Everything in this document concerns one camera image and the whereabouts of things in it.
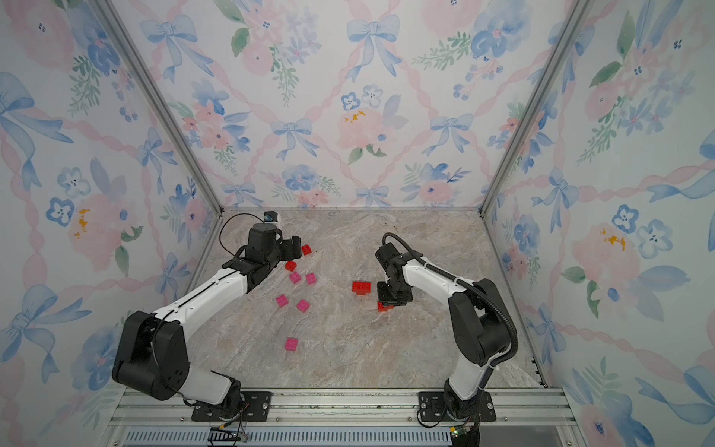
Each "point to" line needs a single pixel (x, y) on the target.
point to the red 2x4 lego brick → (361, 288)
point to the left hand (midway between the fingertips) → (290, 238)
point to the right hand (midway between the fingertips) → (389, 301)
